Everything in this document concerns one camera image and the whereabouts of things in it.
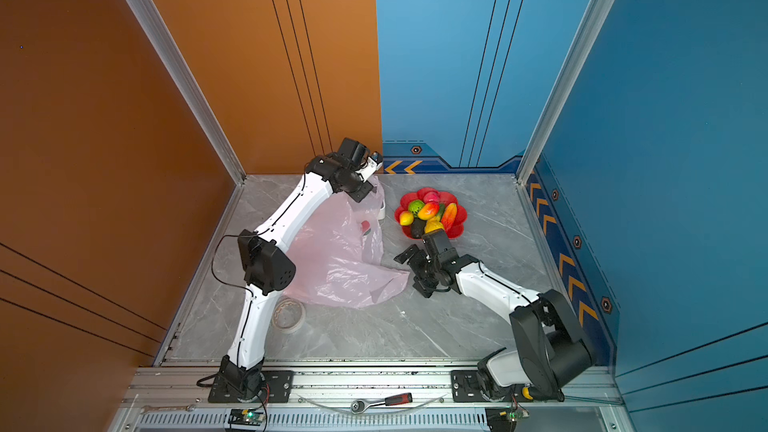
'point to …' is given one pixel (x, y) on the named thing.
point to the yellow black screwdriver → (525, 392)
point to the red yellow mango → (428, 210)
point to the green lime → (416, 206)
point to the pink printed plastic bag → (338, 255)
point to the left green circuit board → (243, 416)
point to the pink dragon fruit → (431, 197)
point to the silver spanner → (189, 408)
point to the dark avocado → (417, 228)
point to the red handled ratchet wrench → (358, 405)
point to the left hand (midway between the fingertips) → (363, 183)
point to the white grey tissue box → (382, 212)
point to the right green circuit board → (504, 419)
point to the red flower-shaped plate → (456, 229)
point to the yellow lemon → (433, 224)
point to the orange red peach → (449, 215)
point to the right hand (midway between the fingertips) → (398, 270)
